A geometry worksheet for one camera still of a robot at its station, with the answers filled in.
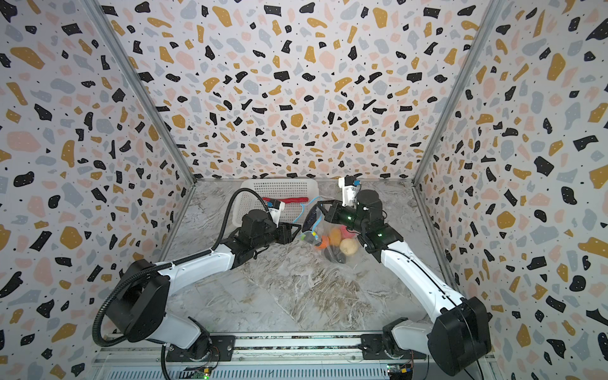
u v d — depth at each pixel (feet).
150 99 2.96
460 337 1.31
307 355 2.41
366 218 1.92
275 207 2.50
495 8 2.32
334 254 2.79
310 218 2.74
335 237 3.20
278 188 3.97
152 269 1.51
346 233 3.27
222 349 2.40
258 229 2.18
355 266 2.94
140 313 1.39
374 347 2.45
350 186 2.22
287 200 3.71
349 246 3.03
